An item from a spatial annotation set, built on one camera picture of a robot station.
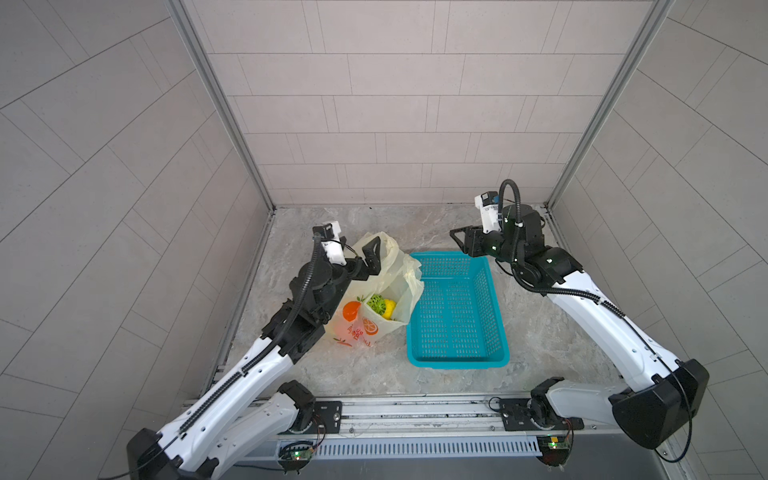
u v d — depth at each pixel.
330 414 0.71
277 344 0.47
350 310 0.77
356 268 0.53
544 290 0.52
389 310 0.83
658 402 0.36
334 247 0.55
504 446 0.68
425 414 0.72
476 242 0.63
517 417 0.71
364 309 0.75
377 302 0.79
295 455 0.64
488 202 0.63
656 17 0.72
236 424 0.50
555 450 0.67
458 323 0.87
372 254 0.59
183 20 0.72
